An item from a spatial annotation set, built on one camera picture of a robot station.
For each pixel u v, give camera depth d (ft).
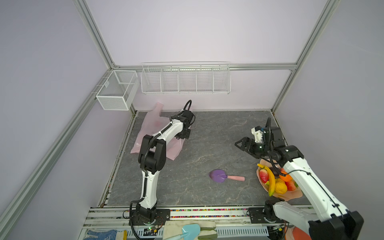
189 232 2.24
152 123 3.46
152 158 1.81
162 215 2.42
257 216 2.42
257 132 2.32
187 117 2.62
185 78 3.25
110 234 2.24
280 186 2.51
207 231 2.28
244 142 2.23
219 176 2.79
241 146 2.24
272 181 2.58
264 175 2.65
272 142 1.87
